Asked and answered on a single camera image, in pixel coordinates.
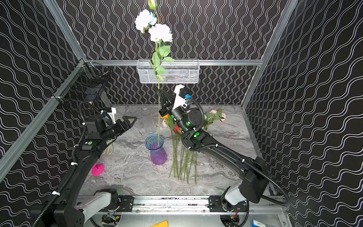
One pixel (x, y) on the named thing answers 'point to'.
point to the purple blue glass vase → (154, 142)
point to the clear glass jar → (149, 126)
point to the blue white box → (255, 223)
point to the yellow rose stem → (166, 116)
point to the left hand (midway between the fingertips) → (136, 120)
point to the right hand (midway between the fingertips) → (158, 91)
